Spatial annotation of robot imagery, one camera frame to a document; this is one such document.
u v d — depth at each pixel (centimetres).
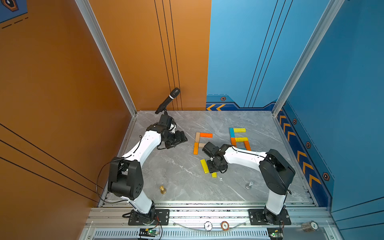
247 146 99
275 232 71
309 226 66
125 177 46
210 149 72
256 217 73
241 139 102
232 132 109
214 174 86
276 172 48
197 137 105
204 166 89
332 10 71
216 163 76
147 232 71
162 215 75
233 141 102
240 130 108
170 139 74
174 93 89
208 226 71
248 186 81
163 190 79
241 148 61
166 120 71
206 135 105
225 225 71
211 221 73
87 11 71
